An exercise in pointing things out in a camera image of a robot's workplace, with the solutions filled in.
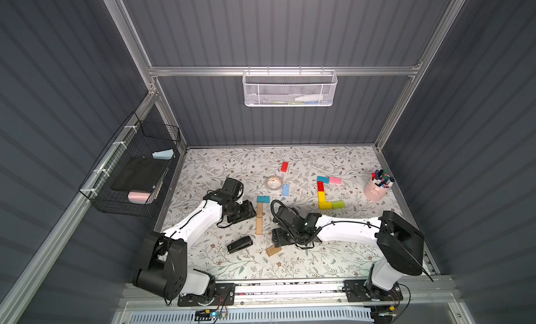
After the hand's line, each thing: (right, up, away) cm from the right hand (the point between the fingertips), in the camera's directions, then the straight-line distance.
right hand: (278, 242), depth 82 cm
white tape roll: (-1, +22, +23) cm, 32 cm away
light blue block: (+4, +19, +20) cm, 27 cm away
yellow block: (+21, +16, +17) cm, 31 cm away
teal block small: (+24, +24, +23) cm, 41 cm away
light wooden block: (-8, +11, +6) cm, 14 cm away
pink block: (+30, +23, +23) cm, 44 cm away
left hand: (-10, +10, +3) cm, 14 cm away
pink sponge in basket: (-45, +20, -16) cm, 52 cm away
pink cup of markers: (+44, +21, +9) cm, 50 cm away
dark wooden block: (-2, -3, 0) cm, 4 cm away
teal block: (-6, +15, +16) cm, 23 cm away
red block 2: (+22, +21, +20) cm, 36 cm away
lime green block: (+28, +12, +14) cm, 34 cm away
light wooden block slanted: (-8, +4, +9) cm, 13 cm away
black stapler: (-16, -2, +1) cm, 16 cm away
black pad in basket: (-46, +28, -14) cm, 56 cm away
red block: (+5, +30, +29) cm, 42 cm away
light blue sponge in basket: (-45, +35, 0) cm, 57 cm away
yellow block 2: (+23, +12, +14) cm, 29 cm away
